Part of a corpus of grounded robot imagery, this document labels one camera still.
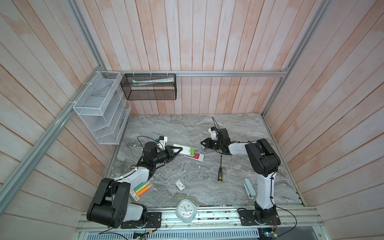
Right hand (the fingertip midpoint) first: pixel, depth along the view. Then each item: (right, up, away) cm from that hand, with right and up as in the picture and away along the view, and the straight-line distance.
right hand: (201, 142), depth 101 cm
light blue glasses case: (+24, -23, -21) cm, 40 cm away
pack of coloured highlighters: (-37, -26, -20) cm, 49 cm away
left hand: (-12, -4, -19) cm, 23 cm away
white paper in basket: (-31, +38, -11) cm, 51 cm away
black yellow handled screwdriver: (+10, -18, -13) cm, 25 cm away
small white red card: (-14, -23, -18) cm, 32 cm away
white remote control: (-10, -3, -18) cm, 21 cm away
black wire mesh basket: (-37, +39, +3) cm, 54 cm away
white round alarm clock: (-10, -32, -27) cm, 43 cm away
